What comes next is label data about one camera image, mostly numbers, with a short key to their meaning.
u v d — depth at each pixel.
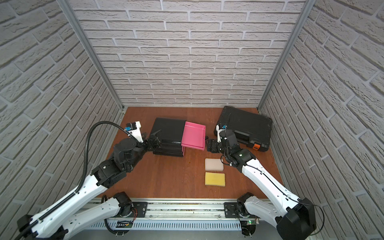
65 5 0.69
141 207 0.74
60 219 0.41
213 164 0.90
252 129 1.01
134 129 0.57
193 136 0.90
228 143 0.57
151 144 0.60
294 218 0.37
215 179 0.83
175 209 0.76
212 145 0.68
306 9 0.70
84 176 0.44
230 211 0.74
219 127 0.69
